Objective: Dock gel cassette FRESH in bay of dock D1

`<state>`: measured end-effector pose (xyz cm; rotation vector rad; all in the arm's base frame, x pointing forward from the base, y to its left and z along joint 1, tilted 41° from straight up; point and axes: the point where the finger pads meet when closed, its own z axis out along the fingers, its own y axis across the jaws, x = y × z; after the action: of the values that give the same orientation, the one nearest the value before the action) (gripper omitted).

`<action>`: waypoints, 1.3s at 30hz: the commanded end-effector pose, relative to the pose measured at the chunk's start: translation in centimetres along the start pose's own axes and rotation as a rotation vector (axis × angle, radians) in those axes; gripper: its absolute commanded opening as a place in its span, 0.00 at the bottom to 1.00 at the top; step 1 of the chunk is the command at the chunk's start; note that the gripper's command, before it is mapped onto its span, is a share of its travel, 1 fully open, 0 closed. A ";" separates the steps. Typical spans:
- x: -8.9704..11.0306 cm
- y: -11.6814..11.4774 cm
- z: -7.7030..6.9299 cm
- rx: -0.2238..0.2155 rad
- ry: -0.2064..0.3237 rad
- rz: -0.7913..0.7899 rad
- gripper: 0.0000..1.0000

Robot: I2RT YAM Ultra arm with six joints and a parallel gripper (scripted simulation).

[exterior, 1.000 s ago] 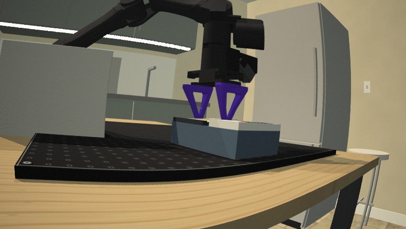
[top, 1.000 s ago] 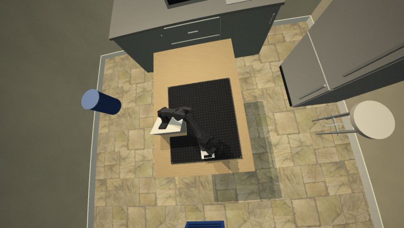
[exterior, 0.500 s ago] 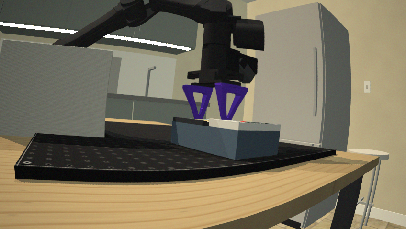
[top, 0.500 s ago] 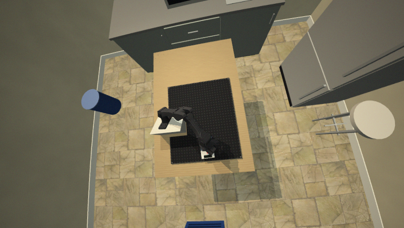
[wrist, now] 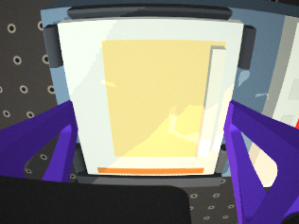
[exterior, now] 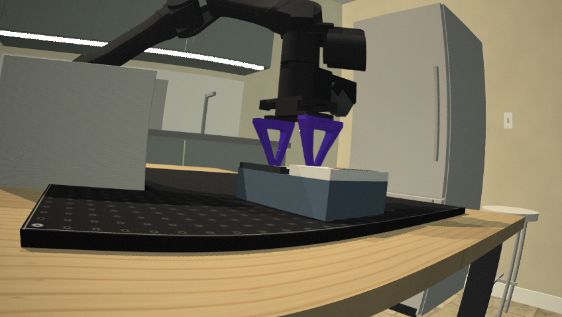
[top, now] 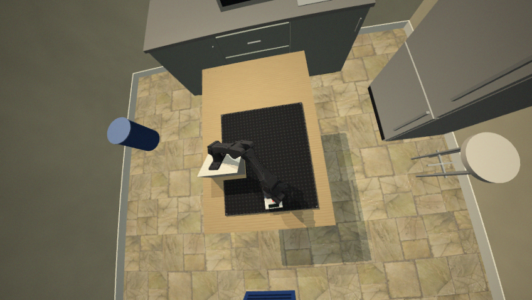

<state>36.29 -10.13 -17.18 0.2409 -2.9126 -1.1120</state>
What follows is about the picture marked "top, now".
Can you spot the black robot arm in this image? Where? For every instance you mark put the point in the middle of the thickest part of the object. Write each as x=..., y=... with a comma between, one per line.
x=269, y=181

